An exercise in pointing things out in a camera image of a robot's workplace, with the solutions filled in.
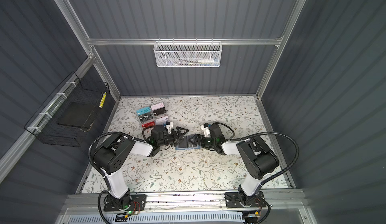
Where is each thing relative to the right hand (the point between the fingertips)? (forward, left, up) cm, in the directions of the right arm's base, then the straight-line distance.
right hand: (195, 142), depth 91 cm
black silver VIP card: (+17, +33, +4) cm, 37 cm away
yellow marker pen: (+14, +51, +24) cm, 58 cm away
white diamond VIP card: (+16, +23, 0) cm, 28 cm away
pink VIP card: (+24, +26, +7) cm, 36 cm away
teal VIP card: (+19, +36, +7) cm, 41 cm away
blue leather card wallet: (0, +6, -2) cm, 7 cm away
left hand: (+4, +5, +4) cm, 7 cm away
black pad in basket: (+2, +57, +27) cm, 63 cm away
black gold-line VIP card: (+21, +25, +5) cm, 33 cm away
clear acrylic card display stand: (+18, +28, +1) cm, 33 cm away
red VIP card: (+13, +31, +1) cm, 34 cm away
